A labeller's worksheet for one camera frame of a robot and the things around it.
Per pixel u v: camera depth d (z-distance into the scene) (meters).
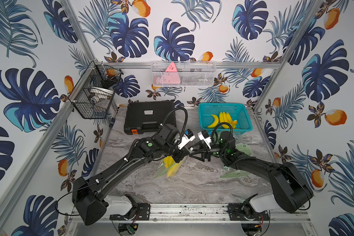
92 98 0.84
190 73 1.00
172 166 0.81
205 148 0.70
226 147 0.66
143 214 0.74
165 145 0.55
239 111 1.11
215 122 1.11
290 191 0.44
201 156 0.69
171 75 0.90
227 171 0.86
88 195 0.39
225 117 1.10
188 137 0.63
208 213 0.76
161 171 0.72
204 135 0.69
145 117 1.08
